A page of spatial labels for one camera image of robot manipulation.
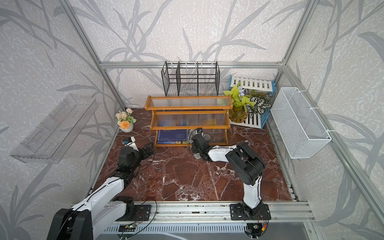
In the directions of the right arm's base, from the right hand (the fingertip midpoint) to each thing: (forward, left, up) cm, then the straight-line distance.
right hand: (196, 141), depth 98 cm
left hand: (-7, +28, +9) cm, 30 cm away
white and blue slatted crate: (+27, -47, +24) cm, 59 cm away
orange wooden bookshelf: (+16, +15, +4) cm, 22 cm away
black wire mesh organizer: (+38, +3, +23) cm, 45 cm away
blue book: (+4, +16, +1) cm, 16 cm away
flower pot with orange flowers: (+12, +47, +9) cm, 49 cm away
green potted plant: (+13, -30, +21) cm, 39 cm away
